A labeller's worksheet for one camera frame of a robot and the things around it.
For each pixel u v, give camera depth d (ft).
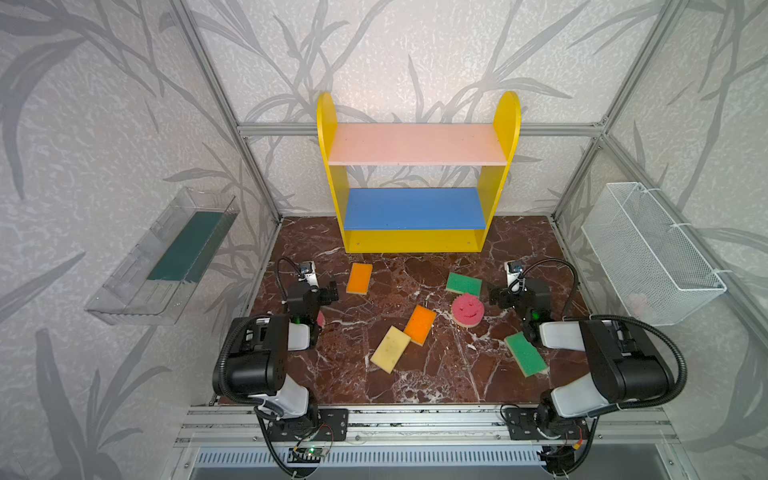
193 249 2.07
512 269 2.67
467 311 2.98
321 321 2.98
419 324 2.98
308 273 2.64
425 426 2.47
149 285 2.08
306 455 2.35
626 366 1.49
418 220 3.30
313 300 2.69
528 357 2.78
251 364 1.49
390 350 2.76
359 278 3.36
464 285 3.27
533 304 2.36
